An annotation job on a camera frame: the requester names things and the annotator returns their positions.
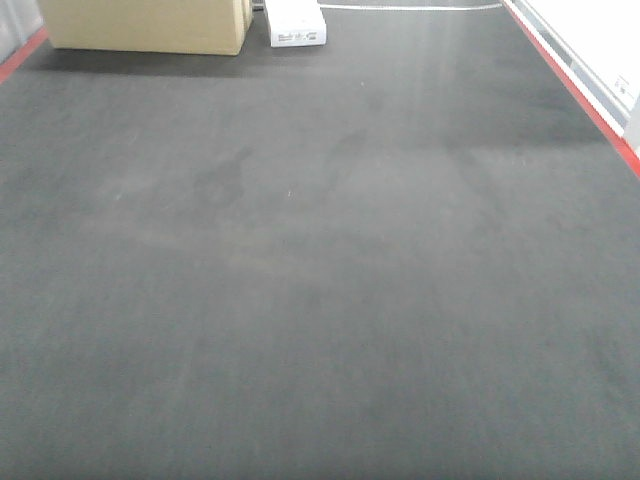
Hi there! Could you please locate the long grey belt conveyor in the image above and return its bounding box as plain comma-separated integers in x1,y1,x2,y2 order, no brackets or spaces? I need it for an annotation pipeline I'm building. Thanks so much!
0,0,640,480

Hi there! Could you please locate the white carton box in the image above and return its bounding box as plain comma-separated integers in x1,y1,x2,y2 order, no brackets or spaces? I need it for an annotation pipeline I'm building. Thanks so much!
263,0,329,49

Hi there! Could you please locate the cardboard box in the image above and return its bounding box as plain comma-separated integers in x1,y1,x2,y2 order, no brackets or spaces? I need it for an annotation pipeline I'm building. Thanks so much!
37,0,255,56

